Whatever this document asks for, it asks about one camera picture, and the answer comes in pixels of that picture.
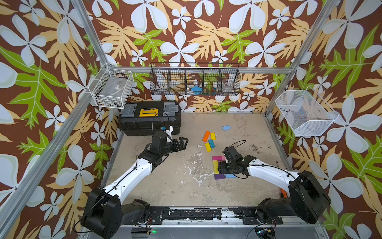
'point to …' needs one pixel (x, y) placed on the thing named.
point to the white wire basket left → (111, 87)
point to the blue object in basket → (197, 90)
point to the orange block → (206, 136)
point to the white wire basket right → (306, 112)
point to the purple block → (218, 176)
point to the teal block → (212, 144)
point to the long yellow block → (215, 167)
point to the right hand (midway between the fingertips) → (220, 168)
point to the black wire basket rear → (194, 78)
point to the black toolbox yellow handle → (143, 118)
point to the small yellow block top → (213, 136)
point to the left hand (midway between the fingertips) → (183, 139)
